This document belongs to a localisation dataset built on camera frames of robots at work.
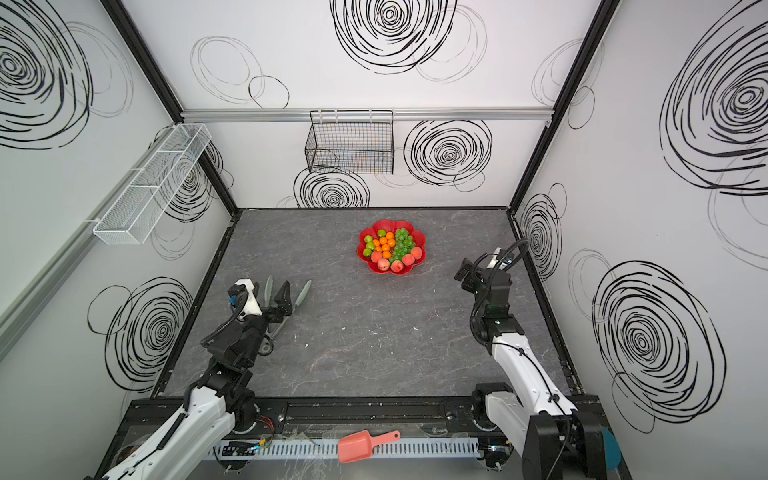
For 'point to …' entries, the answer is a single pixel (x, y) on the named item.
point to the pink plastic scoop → (359, 446)
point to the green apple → (381, 233)
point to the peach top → (383, 264)
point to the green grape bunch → (404, 242)
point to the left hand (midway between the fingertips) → (274, 283)
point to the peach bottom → (396, 266)
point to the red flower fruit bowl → (389, 225)
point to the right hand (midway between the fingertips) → (474, 264)
